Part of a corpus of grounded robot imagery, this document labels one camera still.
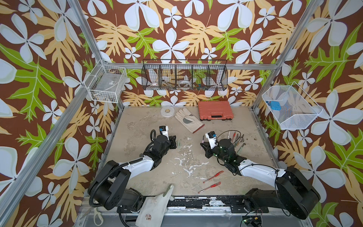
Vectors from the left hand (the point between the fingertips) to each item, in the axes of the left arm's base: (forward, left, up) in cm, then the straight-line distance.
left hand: (176, 134), depth 88 cm
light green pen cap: (0, -1, -12) cm, 12 cm away
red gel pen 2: (-27, -22, -12) cm, 37 cm away
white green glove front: (-39, +10, -8) cm, 41 cm away
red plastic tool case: (+29, -31, -9) cm, 43 cm away
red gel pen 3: (+8, -43, -13) cm, 45 cm away
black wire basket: (+39, -6, +18) cm, 43 cm away
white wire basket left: (+24, +44, +22) cm, 54 cm away
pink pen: (-5, -16, +4) cm, 18 cm away
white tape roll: (+31, +8, -12) cm, 34 cm away
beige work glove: (+22, -9, -12) cm, 27 cm away
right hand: (-6, -15, -1) cm, 16 cm away
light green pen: (0, -47, -13) cm, 49 cm away
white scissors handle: (-41, +40, -11) cm, 58 cm away
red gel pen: (-21, -25, -13) cm, 35 cm away
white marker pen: (+8, -38, -12) cm, 41 cm away
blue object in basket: (+14, -62, +13) cm, 65 cm away
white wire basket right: (+7, -69, +18) cm, 72 cm away
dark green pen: (+1, -42, -13) cm, 44 cm away
